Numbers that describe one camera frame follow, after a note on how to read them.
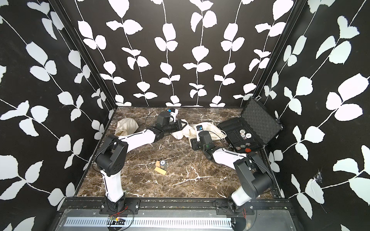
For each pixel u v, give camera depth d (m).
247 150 0.95
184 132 0.91
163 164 0.83
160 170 0.86
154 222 0.70
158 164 0.86
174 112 0.85
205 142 0.70
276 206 0.76
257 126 0.99
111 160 0.50
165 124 0.75
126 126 0.87
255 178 0.45
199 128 0.81
